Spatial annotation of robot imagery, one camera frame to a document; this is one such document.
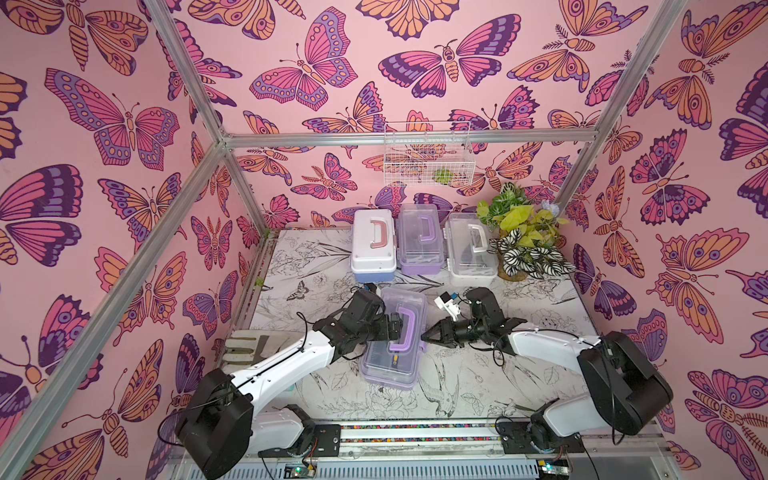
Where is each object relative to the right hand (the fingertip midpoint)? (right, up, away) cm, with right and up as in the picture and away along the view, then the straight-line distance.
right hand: (425, 336), depth 81 cm
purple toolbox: (-8, -6, -4) cm, 11 cm away
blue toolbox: (-15, +27, +19) cm, 36 cm away
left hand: (-9, +3, +2) cm, 9 cm away
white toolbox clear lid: (+18, +20, +21) cm, 34 cm away
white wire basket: (+4, +55, +24) cm, 60 cm away
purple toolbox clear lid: (+1, +28, +21) cm, 35 cm away
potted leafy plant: (+29, +28, +4) cm, 41 cm away
